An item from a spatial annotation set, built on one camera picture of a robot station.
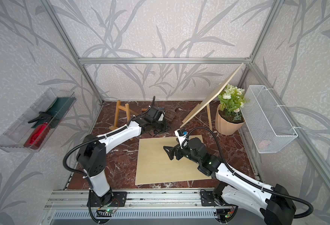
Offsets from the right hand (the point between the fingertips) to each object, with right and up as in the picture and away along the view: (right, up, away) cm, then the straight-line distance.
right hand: (170, 142), depth 74 cm
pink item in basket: (+48, 0, -3) cm, 48 cm away
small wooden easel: (-28, +19, +13) cm, 36 cm away
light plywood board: (-10, -17, +14) cm, 24 cm away
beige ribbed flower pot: (+35, +7, +15) cm, 39 cm away
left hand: (+1, +6, +12) cm, 13 cm away
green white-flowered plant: (+37, +23, +8) cm, 44 cm away
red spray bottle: (-55, +6, -16) cm, 58 cm away
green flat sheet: (-57, +17, -4) cm, 60 cm away
